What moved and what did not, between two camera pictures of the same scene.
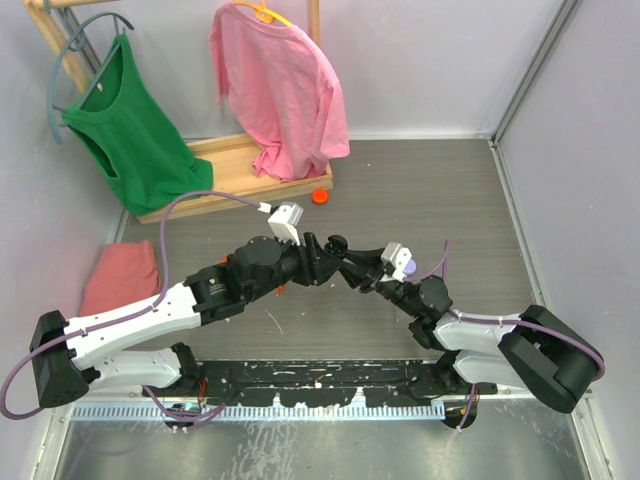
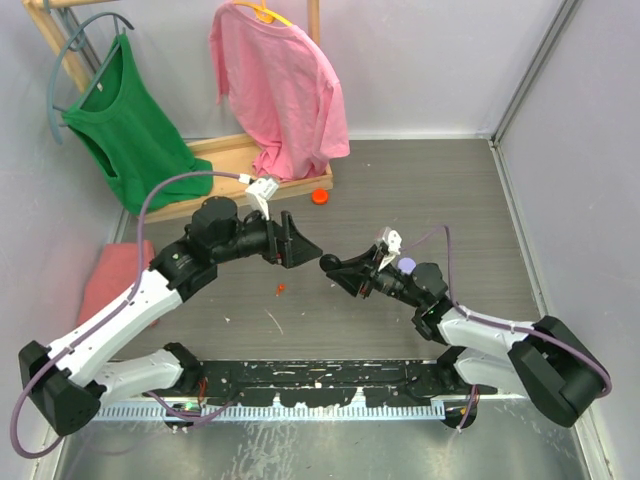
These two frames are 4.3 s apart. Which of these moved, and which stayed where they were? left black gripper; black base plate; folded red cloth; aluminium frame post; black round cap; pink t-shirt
Moved: black round cap; left black gripper
Stayed: folded red cloth; aluminium frame post; pink t-shirt; black base plate
